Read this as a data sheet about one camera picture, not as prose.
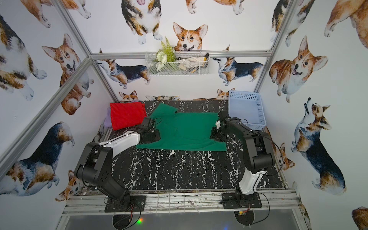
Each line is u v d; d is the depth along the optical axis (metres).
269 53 0.93
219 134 0.82
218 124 0.90
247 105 1.22
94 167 0.46
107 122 1.06
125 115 1.07
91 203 0.75
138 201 0.74
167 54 0.82
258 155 0.49
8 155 0.49
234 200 0.73
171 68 0.88
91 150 0.48
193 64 0.87
